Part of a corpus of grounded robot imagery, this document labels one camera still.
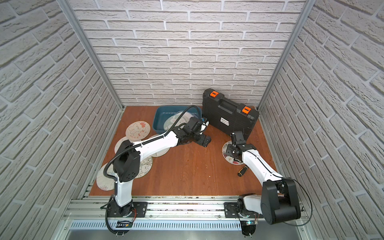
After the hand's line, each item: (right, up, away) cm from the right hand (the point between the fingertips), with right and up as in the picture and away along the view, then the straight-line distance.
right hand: (234, 151), depth 88 cm
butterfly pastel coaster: (-75, -17, -6) cm, 77 cm away
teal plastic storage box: (-50, +25, +24) cm, 61 cm away
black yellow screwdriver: (+4, -11, -3) cm, 12 cm away
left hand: (-16, +10, -2) cm, 19 cm away
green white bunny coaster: (-32, +22, +22) cm, 44 cm away
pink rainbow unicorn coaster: (-76, +4, +11) cm, 77 cm away
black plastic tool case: (-7, +24, +1) cm, 25 cm away
